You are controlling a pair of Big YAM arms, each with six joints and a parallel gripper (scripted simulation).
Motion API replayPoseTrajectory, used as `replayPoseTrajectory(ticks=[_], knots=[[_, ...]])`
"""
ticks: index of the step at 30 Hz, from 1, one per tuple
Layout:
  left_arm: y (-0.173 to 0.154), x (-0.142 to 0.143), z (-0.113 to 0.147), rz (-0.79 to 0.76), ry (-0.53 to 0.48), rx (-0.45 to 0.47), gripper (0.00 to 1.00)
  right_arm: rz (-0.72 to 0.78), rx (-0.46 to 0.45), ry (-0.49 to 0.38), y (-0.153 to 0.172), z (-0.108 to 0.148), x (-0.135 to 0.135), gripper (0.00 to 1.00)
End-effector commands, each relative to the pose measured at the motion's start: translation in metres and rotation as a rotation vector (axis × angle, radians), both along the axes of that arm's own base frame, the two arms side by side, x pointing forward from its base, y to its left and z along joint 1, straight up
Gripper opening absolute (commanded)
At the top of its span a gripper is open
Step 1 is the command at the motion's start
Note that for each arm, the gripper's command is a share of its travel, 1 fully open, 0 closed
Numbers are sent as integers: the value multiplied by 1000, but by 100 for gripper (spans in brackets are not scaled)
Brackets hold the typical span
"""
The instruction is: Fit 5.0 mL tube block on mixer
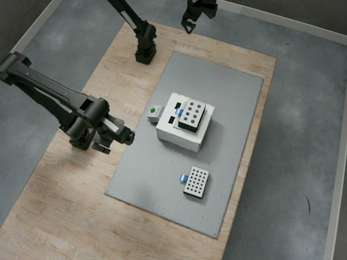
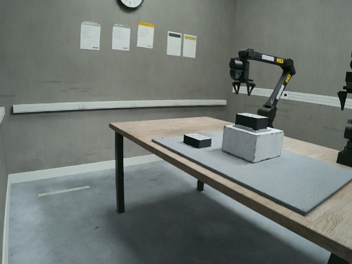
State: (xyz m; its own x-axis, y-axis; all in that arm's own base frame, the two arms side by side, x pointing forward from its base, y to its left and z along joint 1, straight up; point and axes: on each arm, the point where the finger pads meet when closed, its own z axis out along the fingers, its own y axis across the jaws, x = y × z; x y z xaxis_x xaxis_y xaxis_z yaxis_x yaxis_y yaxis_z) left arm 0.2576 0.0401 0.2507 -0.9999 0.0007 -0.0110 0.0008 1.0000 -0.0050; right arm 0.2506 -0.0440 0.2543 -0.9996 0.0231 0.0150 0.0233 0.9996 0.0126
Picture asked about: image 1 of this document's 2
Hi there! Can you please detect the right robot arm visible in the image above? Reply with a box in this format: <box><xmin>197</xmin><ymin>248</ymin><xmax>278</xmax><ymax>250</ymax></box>
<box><xmin>0</xmin><ymin>51</ymin><xmax>135</xmax><ymax>148</ymax></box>

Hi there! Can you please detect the white plate with round holes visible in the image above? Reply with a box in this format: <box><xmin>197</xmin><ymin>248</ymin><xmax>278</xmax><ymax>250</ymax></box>
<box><xmin>175</xmin><ymin>98</ymin><xmax>206</xmax><ymax>133</ymax></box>

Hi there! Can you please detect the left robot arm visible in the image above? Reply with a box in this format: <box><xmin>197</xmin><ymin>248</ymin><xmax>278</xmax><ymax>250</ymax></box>
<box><xmin>108</xmin><ymin>0</ymin><xmax>218</xmax><ymax>61</ymax></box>

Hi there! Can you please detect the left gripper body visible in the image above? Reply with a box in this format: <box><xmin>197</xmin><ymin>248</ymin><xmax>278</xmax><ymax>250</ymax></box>
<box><xmin>181</xmin><ymin>2</ymin><xmax>200</xmax><ymax>26</ymax></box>

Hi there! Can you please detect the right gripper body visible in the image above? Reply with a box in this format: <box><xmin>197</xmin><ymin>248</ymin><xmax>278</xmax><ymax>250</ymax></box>
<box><xmin>92</xmin><ymin>118</ymin><xmax>124</xmax><ymax>152</ymax></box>

